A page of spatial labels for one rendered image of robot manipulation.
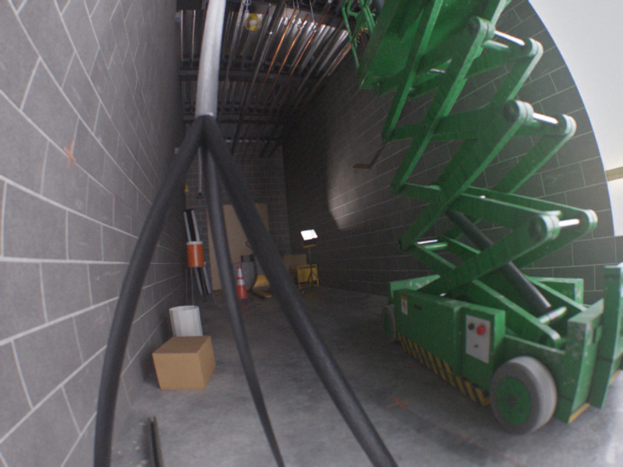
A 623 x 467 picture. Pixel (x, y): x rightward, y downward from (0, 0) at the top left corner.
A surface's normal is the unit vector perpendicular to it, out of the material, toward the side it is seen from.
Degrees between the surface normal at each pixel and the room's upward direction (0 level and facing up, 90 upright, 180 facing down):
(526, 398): 90
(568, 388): 90
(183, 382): 90
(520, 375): 90
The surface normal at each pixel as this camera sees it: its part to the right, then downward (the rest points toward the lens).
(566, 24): -0.93, 0.07
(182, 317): 0.31, -0.11
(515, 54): -0.99, 0.09
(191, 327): 0.69, -0.12
